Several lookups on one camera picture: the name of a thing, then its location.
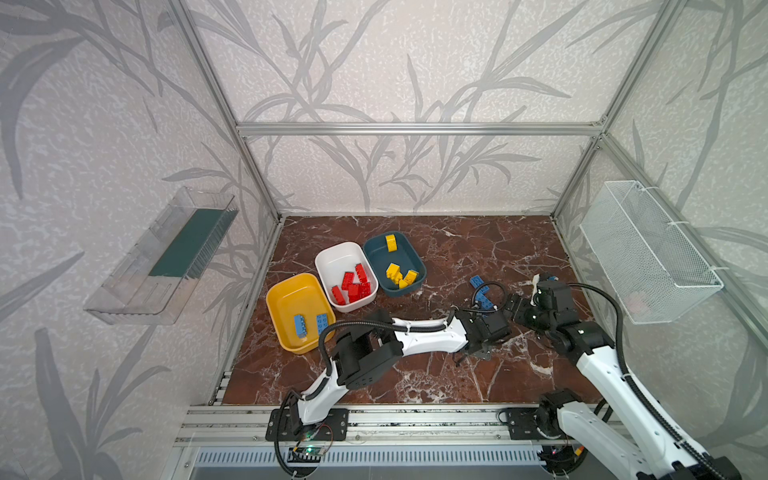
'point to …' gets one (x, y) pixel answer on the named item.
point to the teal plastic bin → (407, 258)
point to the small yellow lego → (409, 279)
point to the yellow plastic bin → (299, 309)
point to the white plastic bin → (331, 263)
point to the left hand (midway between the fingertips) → (478, 339)
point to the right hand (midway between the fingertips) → (513, 296)
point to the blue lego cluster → (476, 281)
